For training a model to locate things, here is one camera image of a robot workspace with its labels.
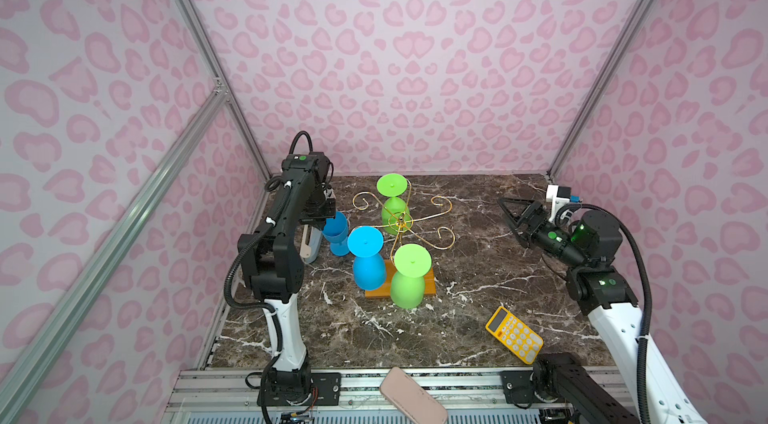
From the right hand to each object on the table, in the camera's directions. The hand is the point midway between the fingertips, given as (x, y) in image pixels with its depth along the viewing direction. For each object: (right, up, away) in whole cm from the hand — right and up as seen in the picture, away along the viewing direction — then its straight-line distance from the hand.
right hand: (501, 212), depth 67 cm
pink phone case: (-20, -44, +4) cm, 48 cm away
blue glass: (-29, -13, 0) cm, 32 cm away
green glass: (-23, -1, +1) cm, 23 cm away
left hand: (-44, -4, +21) cm, 49 cm away
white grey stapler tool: (-51, -11, +31) cm, 61 cm away
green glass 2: (-20, -10, -8) cm, 24 cm away
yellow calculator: (+8, -34, +13) cm, 37 cm away
